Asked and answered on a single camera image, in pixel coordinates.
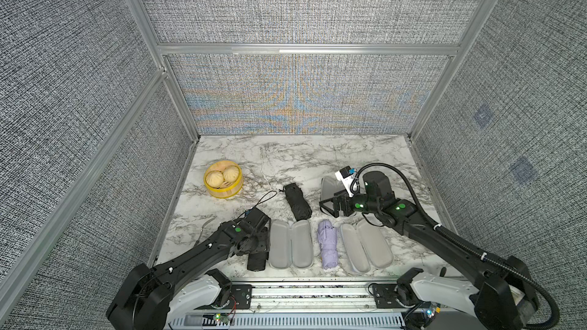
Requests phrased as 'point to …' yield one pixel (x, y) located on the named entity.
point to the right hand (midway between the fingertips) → (328, 194)
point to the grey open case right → (365, 244)
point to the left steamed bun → (215, 179)
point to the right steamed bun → (231, 173)
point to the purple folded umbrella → (327, 235)
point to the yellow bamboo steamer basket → (228, 189)
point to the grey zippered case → (290, 244)
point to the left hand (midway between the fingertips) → (264, 244)
